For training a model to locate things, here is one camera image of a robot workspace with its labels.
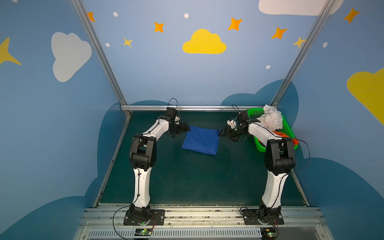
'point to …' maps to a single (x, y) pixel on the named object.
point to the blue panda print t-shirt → (201, 140)
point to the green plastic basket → (285, 129)
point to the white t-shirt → (271, 118)
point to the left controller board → (143, 232)
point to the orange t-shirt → (295, 141)
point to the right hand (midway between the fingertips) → (223, 135)
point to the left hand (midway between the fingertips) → (187, 130)
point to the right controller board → (268, 233)
